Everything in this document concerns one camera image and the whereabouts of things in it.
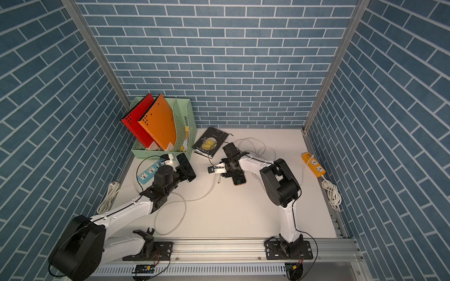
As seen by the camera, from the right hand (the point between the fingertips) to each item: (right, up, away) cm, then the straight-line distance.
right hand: (223, 167), depth 99 cm
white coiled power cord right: (+56, -13, -12) cm, 59 cm away
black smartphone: (-17, +2, -15) cm, 23 cm away
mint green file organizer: (-26, +32, +10) cm, 43 cm away
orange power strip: (+52, 0, 0) cm, 52 cm away
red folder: (-46, +25, -12) cm, 53 cm away
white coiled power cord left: (-60, -18, -10) cm, 63 cm away
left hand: (-15, +3, -13) cm, 20 cm away
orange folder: (-34, +26, -6) cm, 43 cm away
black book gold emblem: (-9, +14, +12) cm, 21 cm away
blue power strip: (-44, -5, -5) cm, 45 cm away
